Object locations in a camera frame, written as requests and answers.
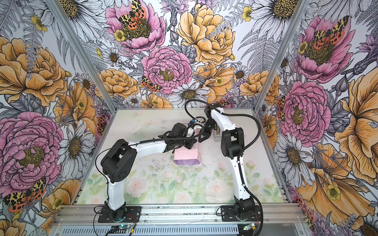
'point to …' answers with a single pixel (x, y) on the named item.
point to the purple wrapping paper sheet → (183, 156)
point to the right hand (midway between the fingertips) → (203, 141)
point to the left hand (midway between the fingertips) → (194, 143)
